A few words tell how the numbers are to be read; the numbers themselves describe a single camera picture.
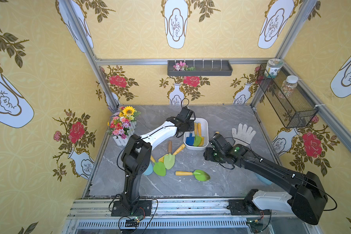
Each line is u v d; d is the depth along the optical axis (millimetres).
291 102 838
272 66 841
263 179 502
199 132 1029
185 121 703
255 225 567
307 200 388
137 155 510
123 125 886
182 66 878
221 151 607
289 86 718
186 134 1027
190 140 998
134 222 712
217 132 1004
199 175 836
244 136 1007
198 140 995
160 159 905
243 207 732
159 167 875
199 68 904
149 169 878
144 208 734
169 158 902
